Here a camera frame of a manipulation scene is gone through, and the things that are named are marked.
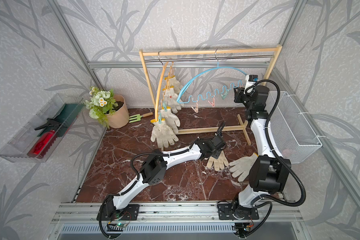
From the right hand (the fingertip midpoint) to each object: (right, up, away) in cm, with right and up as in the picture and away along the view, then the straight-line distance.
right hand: (236, 86), depth 79 cm
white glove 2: (-35, -18, +4) cm, 39 cm away
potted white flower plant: (-72, -12, +8) cm, 73 cm away
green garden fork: (-65, -16, +36) cm, 76 cm away
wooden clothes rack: (+13, -22, +31) cm, 40 cm away
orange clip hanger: (-39, +16, +20) cm, 47 cm away
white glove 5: (+7, -47, +11) cm, 48 cm away
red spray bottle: (-83, -28, -21) cm, 90 cm away
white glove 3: (-40, -26, 0) cm, 47 cm away
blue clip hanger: (-7, -2, +43) cm, 44 cm away
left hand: (-8, -37, +13) cm, 40 cm away
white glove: (-35, +6, +12) cm, 38 cm away
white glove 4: (-7, -45, +12) cm, 47 cm away
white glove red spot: (-37, -5, +11) cm, 39 cm away
